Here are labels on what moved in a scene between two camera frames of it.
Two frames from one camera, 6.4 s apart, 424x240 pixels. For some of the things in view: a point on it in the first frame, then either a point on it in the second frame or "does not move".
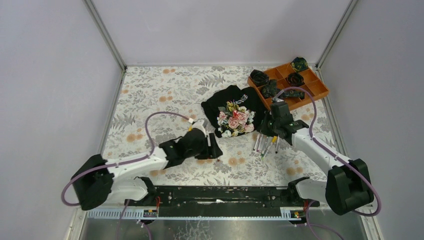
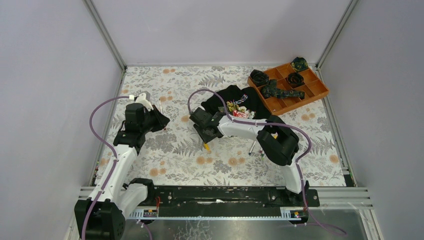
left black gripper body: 205,145 to 157,120
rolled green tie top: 299,63 does not move
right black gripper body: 269,125 to 205,129
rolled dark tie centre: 295,79 does not move
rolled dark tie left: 259,78 does not move
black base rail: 233,202 does not move
